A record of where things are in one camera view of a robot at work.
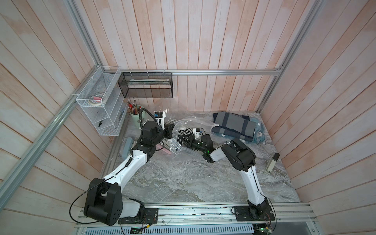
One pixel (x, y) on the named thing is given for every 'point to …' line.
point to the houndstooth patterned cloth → (186, 131)
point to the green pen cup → (135, 118)
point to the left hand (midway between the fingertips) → (174, 126)
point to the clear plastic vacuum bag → (184, 126)
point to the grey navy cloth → (238, 126)
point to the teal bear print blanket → (260, 135)
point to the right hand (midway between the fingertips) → (179, 138)
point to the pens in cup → (133, 107)
